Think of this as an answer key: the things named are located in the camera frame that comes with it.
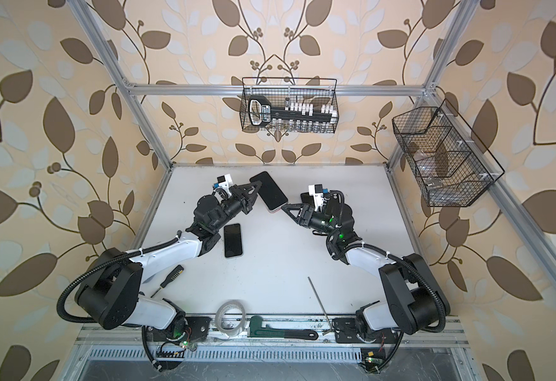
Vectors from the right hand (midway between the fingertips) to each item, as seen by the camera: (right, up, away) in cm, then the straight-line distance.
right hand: (284, 211), depth 76 cm
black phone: (+10, +3, +29) cm, 31 cm away
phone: (-5, +6, -1) cm, 8 cm away
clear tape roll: (-21, -33, -1) cm, 39 cm away
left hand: (-6, +9, -3) cm, 11 cm away
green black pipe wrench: (-8, -37, -2) cm, 38 cm away
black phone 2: (-19, -12, +12) cm, 26 cm away
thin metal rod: (+13, -32, +3) cm, 35 cm away
